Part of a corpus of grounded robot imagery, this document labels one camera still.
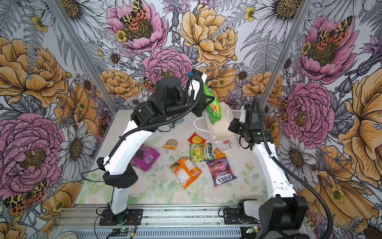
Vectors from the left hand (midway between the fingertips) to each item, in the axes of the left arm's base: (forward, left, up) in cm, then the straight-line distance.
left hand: (211, 103), depth 58 cm
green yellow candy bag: (+4, +3, -44) cm, 45 cm away
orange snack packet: (-8, +11, -45) cm, 47 cm away
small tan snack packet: (+11, +21, -45) cm, 51 cm away
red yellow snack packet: (+15, +6, -46) cm, 48 cm away
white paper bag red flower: (0, -9, -25) cm, 26 cm away
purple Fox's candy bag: (-8, -8, -45) cm, 46 cm away
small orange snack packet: (+4, -9, -47) cm, 48 cm away
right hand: (+6, -12, -22) cm, 26 cm away
